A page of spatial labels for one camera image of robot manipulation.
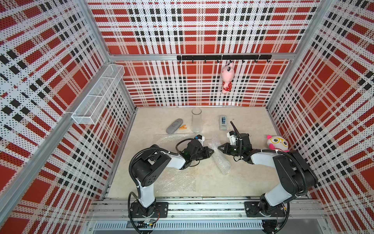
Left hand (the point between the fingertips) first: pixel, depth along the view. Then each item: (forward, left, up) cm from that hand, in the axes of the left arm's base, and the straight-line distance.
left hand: (216, 151), depth 89 cm
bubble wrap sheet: (-16, +25, -5) cm, 30 cm away
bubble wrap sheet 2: (-5, -2, +2) cm, 6 cm away
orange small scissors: (+22, +22, -5) cm, 32 cm away
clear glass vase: (+22, +12, -4) cm, 26 cm away
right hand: (+3, -3, -1) cm, 4 cm away
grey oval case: (+22, +29, -3) cm, 36 cm away
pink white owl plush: (+5, -39, +1) cm, 39 cm away
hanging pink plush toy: (+40, -8, +30) cm, 50 cm away
